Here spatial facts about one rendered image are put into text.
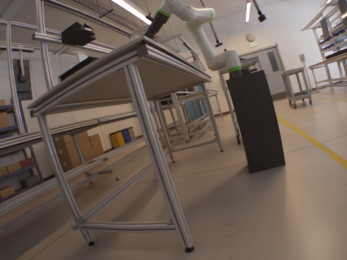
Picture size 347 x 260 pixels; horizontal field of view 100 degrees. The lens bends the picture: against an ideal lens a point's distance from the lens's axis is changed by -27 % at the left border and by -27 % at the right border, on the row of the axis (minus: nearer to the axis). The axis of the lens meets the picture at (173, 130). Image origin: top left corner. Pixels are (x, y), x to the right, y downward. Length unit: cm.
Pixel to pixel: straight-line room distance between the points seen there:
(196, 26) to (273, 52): 664
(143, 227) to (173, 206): 23
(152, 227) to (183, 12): 119
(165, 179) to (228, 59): 116
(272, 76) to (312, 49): 210
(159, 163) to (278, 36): 781
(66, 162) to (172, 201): 398
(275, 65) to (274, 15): 207
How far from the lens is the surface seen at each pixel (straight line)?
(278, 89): 803
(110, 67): 90
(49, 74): 154
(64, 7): 205
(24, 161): 457
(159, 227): 99
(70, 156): 455
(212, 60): 172
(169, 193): 86
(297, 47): 840
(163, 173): 83
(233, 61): 167
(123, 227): 111
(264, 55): 808
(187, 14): 123
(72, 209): 133
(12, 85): 215
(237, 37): 810
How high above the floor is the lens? 67
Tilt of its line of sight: 5 degrees down
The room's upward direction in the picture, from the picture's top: 17 degrees counter-clockwise
